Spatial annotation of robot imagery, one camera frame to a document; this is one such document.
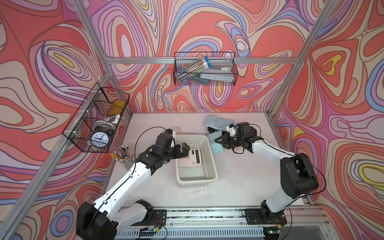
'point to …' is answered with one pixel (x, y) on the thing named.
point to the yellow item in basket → (117, 108)
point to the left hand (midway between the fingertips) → (184, 149)
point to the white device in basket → (114, 119)
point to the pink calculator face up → (193, 159)
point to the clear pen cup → (123, 154)
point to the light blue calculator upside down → (218, 123)
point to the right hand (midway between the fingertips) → (216, 144)
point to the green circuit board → (146, 232)
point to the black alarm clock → (100, 138)
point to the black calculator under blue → (211, 130)
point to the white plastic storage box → (204, 173)
